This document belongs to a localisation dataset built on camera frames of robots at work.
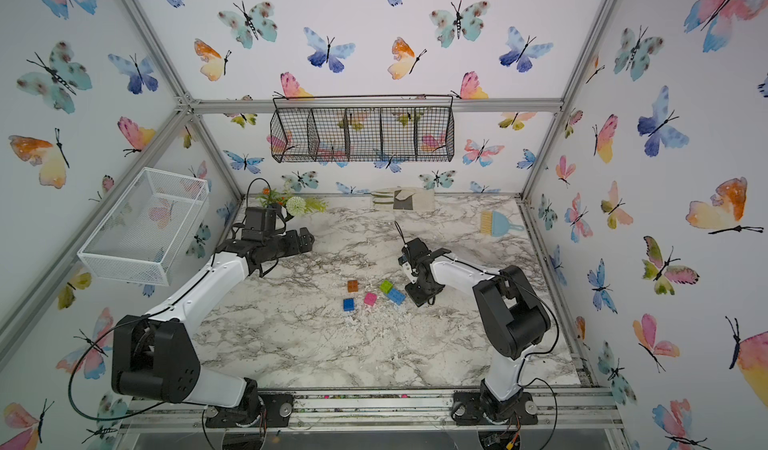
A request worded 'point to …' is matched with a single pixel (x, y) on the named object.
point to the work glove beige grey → (406, 198)
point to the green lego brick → (386, 286)
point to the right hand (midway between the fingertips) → (425, 291)
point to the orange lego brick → (352, 286)
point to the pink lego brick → (370, 298)
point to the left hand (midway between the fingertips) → (303, 237)
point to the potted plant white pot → (294, 206)
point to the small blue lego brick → (348, 304)
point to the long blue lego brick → (396, 296)
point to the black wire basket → (363, 128)
